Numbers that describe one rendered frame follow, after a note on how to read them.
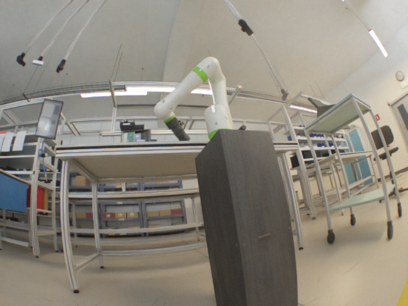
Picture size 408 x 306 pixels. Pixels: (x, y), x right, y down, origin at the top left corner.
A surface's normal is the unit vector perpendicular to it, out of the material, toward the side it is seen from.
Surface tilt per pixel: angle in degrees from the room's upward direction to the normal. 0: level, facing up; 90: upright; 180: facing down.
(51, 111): 101
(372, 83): 90
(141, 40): 180
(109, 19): 180
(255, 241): 90
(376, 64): 90
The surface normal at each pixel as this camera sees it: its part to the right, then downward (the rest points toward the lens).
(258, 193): 0.32, -0.36
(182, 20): 0.14, 0.93
